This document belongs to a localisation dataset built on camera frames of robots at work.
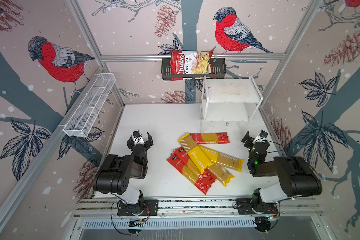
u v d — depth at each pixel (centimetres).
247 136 83
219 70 95
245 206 73
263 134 76
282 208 73
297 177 47
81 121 71
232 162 86
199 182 79
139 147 74
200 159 84
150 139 85
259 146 72
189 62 87
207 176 80
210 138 98
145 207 73
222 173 83
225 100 77
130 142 80
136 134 76
